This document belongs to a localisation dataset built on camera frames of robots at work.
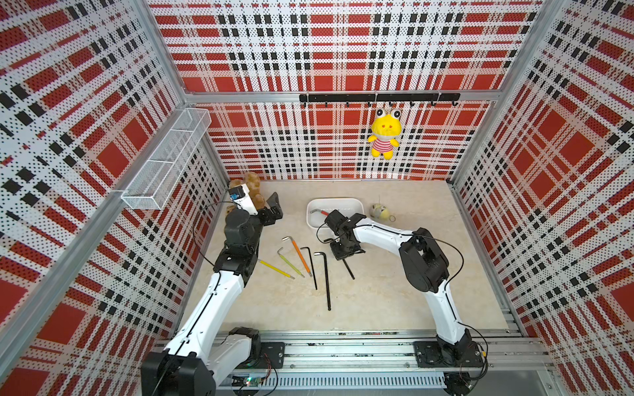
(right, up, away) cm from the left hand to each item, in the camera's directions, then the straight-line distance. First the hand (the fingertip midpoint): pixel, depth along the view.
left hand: (268, 197), depth 77 cm
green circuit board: (-3, -53, -8) cm, 54 cm away
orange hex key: (0, -17, +24) cm, 29 cm away
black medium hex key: (+26, -27, +16) cm, 41 cm away
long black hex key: (+17, -22, +19) cm, 33 cm away
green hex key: (+3, -25, +18) cm, 31 cm away
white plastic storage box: (+28, -3, +34) cm, 44 cm away
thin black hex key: (+13, -26, +16) cm, 33 cm away
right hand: (+25, -22, +18) cm, 38 cm away
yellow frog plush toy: (+40, +27, +14) cm, 50 cm away
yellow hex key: (-3, -27, +16) cm, 31 cm away
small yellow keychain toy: (+41, -6, +27) cm, 50 cm away
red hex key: (+15, -5, +32) cm, 35 cm away
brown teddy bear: (-15, +8, +31) cm, 35 cm away
